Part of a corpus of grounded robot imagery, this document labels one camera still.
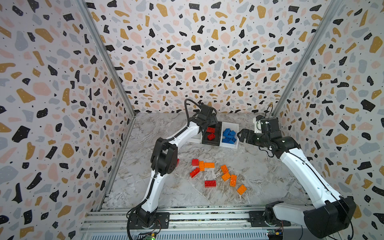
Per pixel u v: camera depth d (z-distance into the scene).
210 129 1.07
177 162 0.94
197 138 1.02
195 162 0.92
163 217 0.75
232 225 0.73
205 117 0.76
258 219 0.74
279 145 0.53
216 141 1.05
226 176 0.88
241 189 0.84
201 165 0.92
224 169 0.92
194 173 0.88
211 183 0.86
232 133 1.06
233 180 0.87
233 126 1.07
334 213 0.38
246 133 0.70
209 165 0.92
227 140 1.04
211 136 1.06
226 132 1.06
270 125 0.58
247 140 0.69
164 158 0.57
